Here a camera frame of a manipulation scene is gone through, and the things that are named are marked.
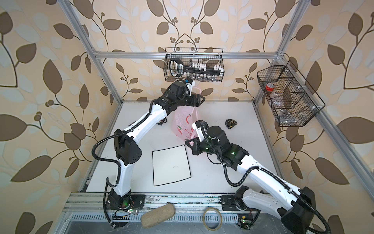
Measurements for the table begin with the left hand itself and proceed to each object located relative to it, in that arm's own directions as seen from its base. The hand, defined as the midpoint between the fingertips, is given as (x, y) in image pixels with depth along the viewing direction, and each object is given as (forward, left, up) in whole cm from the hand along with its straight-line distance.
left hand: (201, 96), depth 81 cm
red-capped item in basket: (+10, -42, -1) cm, 43 cm away
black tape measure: (+3, -22, -29) cm, 37 cm away
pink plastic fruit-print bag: (-5, +10, -15) cm, 19 cm away
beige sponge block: (-54, +20, -27) cm, 63 cm away
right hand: (-27, +7, -7) cm, 29 cm away
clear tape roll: (-55, -2, -32) cm, 64 cm away
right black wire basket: (-5, -46, +4) cm, 47 cm away
